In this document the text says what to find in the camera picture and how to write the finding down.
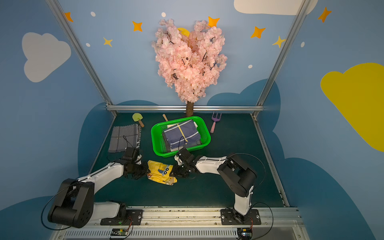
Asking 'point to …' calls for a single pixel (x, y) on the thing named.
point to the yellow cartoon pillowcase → (160, 172)
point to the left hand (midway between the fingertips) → (151, 169)
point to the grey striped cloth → (122, 137)
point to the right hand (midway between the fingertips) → (171, 174)
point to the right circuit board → (245, 233)
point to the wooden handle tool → (165, 117)
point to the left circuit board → (119, 232)
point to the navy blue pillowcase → (183, 135)
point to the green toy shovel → (137, 117)
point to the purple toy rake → (215, 119)
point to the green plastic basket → (158, 144)
